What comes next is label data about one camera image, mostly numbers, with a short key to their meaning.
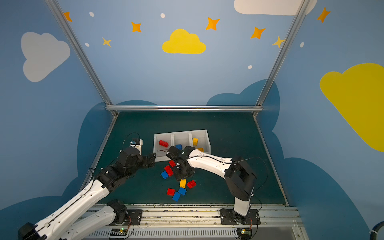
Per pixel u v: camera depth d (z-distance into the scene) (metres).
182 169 0.70
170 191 0.82
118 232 0.73
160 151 0.72
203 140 1.05
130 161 0.57
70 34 0.77
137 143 0.67
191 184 0.85
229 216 0.75
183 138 1.03
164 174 0.88
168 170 0.89
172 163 0.93
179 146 1.01
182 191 0.82
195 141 1.01
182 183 0.83
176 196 0.80
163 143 1.01
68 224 0.43
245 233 0.73
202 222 0.73
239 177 0.46
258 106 1.16
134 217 0.74
